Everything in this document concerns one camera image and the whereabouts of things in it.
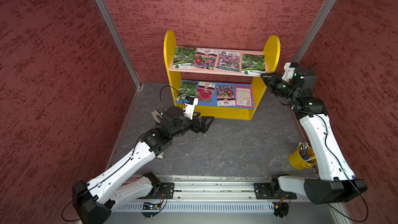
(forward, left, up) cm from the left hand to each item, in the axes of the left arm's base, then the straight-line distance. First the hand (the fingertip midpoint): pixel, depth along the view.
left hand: (205, 119), depth 69 cm
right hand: (+15, -24, +12) cm, 31 cm away
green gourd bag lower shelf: (+31, +12, -13) cm, 35 cm away
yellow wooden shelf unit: (+36, -15, -13) cm, 41 cm away
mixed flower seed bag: (+25, -13, -13) cm, 31 cm away
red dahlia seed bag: (+30, 0, -14) cm, 33 cm away
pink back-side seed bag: (+25, -24, -13) cm, 37 cm away
